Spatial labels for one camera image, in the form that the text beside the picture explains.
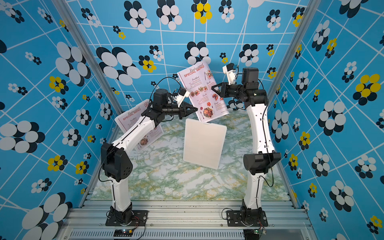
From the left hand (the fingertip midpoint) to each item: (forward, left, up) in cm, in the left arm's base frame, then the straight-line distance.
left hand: (197, 107), depth 77 cm
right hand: (+5, -9, +9) cm, 14 cm away
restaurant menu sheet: (-2, +40, -9) cm, 41 cm away
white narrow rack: (-1, +40, -8) cm, 41 cm away
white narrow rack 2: (-12, -3, -16) cm, 20 cm away
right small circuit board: (-50, -29, -31) cm, 66 cm away
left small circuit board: (-50, +36, -37) cm, 72 cm away
